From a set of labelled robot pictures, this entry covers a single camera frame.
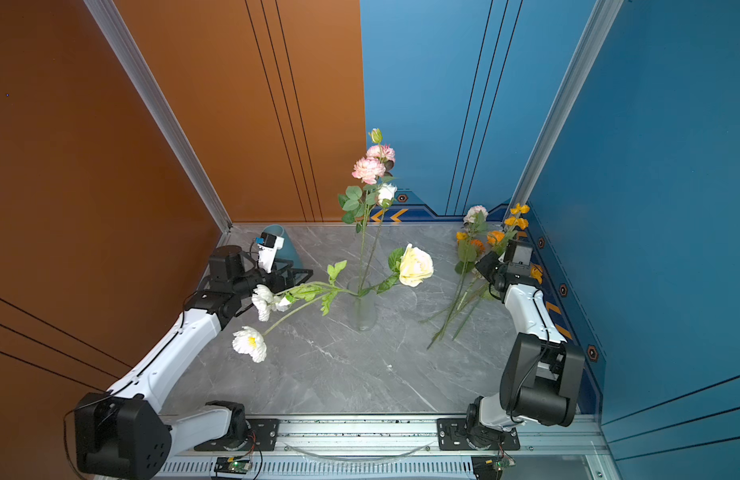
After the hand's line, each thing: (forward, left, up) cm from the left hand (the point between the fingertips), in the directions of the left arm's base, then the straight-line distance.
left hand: (301, 265), depth 79 cm
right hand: (+8, -51, -7) cm, 52 cm away
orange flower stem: (+19, -54, -19) cm, 60 cm away
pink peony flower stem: (+21, -51, -18) cm, 58 cm away
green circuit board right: (-41, -47, -25) cm, 68 cm away
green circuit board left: (-41, +15, -25) cm, 50 cm away
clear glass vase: (-6, -16, -13) cm, 22 cm away
